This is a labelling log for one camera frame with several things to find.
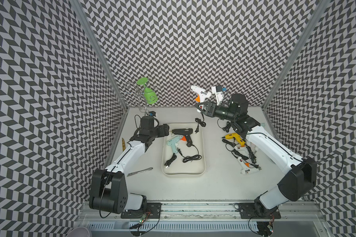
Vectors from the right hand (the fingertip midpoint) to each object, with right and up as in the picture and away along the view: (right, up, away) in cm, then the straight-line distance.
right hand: (197, 107), depth 69 cm
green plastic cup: (-29, +10, +27) cm, 41 cm away
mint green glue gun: (-13, -21, +27) cm, 36 cm away
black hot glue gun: (-5, -14, +32) cm, 36 cm away
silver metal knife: (-33, -38, +19) cm, 54 cm away
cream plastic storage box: (-7, -26, +24) cm, 36 cm away
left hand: (-19, -11, +18) cm, 28 cm away
